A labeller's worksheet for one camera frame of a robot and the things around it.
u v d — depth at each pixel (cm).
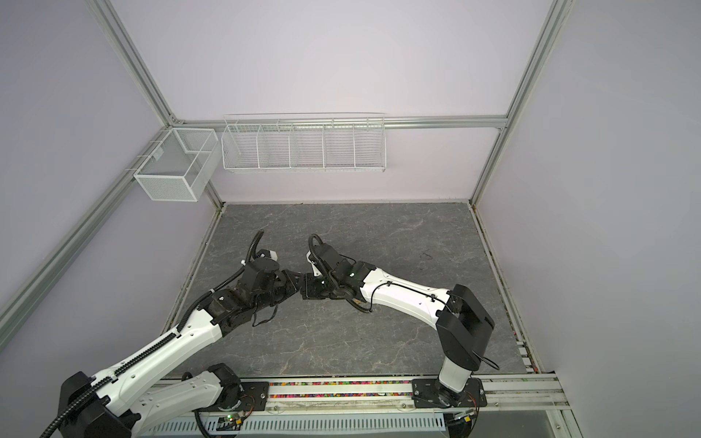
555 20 71
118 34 72
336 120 94
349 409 73
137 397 43
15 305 51
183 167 100
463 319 47
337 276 61
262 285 59
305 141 99
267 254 72
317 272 71
